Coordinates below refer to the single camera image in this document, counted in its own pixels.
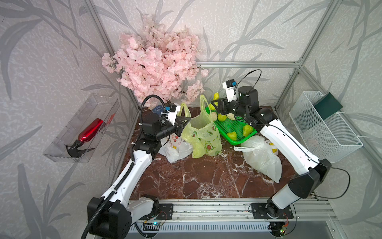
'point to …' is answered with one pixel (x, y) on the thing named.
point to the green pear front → (233, 135)
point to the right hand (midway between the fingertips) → (213, 99)
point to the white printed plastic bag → (262, 155)
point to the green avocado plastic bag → (201, 133)
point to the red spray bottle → (87, 134)
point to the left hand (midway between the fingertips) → (190, 120)
